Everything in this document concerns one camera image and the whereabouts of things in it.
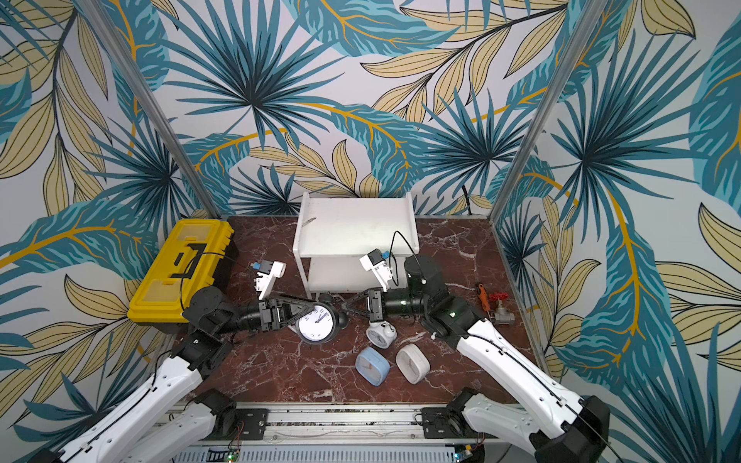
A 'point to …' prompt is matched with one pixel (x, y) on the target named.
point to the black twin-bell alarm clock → (322, 324)
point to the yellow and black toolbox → (200, 253)
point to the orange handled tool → (483, 296)
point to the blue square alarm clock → (371, 366)
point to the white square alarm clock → (412, 364)
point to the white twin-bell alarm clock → (381, 333)
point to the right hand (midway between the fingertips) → (342, 308)
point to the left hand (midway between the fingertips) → (312, 314)
